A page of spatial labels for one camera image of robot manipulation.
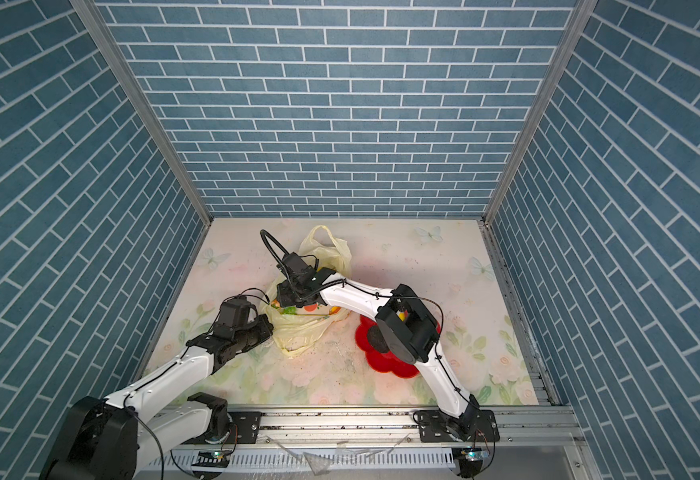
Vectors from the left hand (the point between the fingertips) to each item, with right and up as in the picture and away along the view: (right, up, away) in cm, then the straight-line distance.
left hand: (277, 324), depth 88 cm
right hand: (0, +9, +1) cm, 9 cm away
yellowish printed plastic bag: (+8, 0, -3) cm, 9 cm away
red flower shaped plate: (+31, -8, -3) cm, 32 cm away
